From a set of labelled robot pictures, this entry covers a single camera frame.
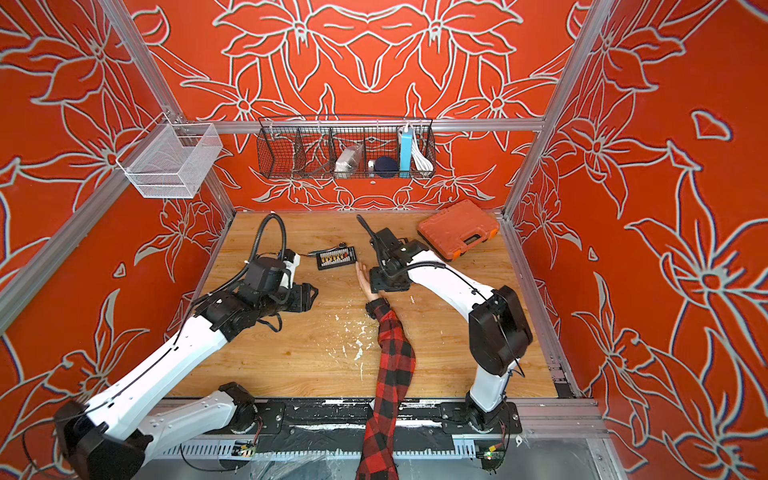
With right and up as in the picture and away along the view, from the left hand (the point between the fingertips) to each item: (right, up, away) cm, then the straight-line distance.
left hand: (310, 288), depth 77 cm
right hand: (+16, -1, +8) cm, 18 cm away
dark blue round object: (+20, +36, +18) cm, 46 cm away
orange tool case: (+47, +17, +31) cm, 59 cm away
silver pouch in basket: (+8, +38, +16) cm, 42 cm away
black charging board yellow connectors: (+3, +6, +27) cm, 28 cm away
